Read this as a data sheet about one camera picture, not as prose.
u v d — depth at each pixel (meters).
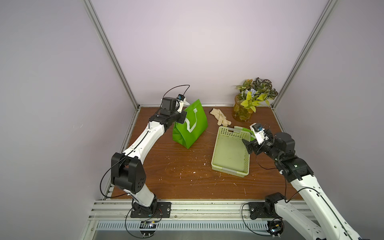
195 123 0.89
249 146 0.65
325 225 0.40
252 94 0.93
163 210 0.73
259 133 0.60
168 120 0.61
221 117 1.10
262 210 0.72
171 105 0.65
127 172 0.44
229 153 0.93
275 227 0.70
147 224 0.72
